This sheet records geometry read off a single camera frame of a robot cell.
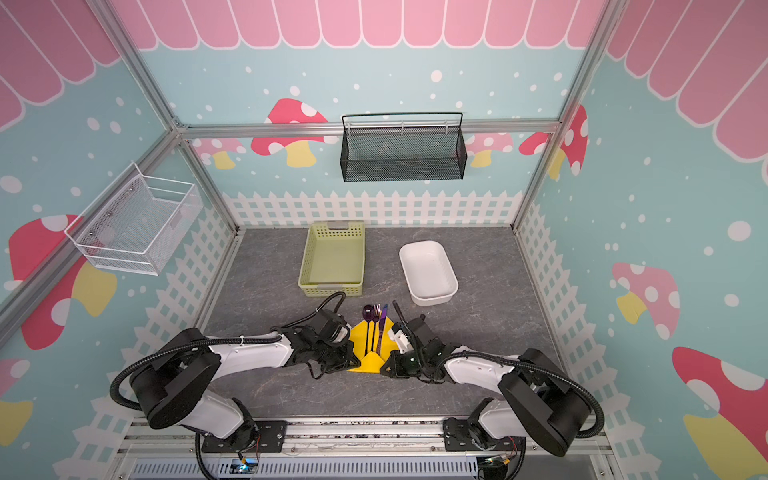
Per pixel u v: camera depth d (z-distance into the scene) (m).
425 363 0.67
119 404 0.45
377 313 0.96
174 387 0.44
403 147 0.94
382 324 0.94
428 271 1.06
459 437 0.74
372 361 0.85
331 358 0.76
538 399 0.43
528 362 0.46
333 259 1.09
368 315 0.94
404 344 0.79
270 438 0.74
